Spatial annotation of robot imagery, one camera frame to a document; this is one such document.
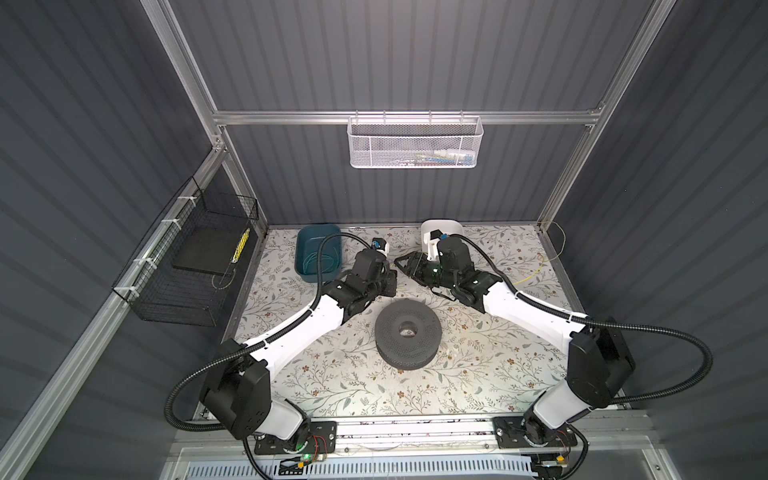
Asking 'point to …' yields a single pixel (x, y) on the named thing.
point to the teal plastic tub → (307, 243)
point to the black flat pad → (210, 249)
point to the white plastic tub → (445, 226)
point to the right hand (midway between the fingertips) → (399, 265)
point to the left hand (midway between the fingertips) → (393, 273)
